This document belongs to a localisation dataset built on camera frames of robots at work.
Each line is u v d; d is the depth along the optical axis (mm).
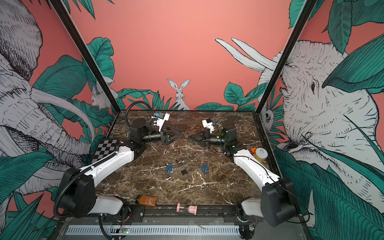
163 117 661
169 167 901
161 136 650
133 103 573
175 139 674
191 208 740
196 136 703
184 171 885
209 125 728
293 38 792
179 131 756
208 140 659
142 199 751
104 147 953
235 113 1227
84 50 839
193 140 698
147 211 748
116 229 728
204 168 903
